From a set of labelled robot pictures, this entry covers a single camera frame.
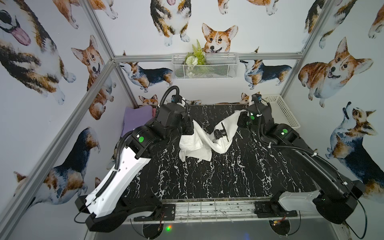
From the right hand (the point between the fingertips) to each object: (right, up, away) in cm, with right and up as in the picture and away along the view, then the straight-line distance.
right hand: (238, 112), depth 70 cm
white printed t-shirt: (-18, -16, +1) cm, 24 cm away
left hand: (-20, -3, -9) cm, 22 cm away
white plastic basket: (+45, +2, +47) cm, 65 cm away
